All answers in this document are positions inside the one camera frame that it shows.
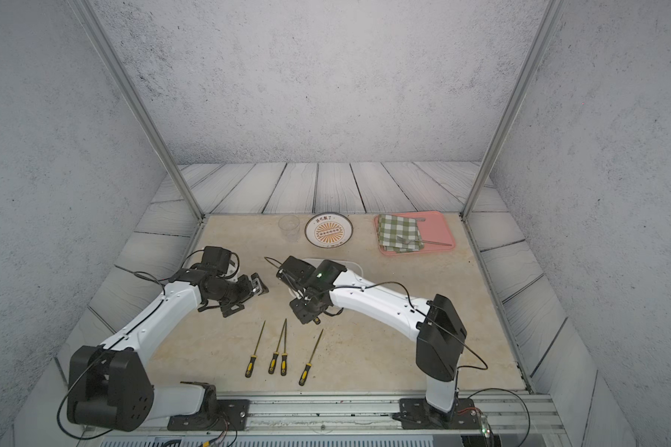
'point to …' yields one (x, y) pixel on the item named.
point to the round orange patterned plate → (329, 230)
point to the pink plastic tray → (434, 232)
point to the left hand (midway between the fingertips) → (262, 295)
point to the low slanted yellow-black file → (305, 374)
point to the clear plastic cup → (290, 228)
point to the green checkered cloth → (399, 234)
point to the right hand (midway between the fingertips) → (308, 310)
